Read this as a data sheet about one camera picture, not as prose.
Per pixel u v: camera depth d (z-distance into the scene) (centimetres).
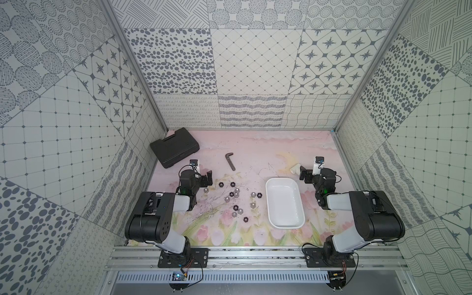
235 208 88
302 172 88
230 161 104
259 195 93
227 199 90
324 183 73
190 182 73
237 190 93
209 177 88
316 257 73
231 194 93
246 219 84
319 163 81
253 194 92
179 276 72
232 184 95
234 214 86
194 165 82
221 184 95
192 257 73
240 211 86
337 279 73
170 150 105
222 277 70
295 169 99
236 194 93
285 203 89
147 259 75
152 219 45
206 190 93
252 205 88
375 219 45
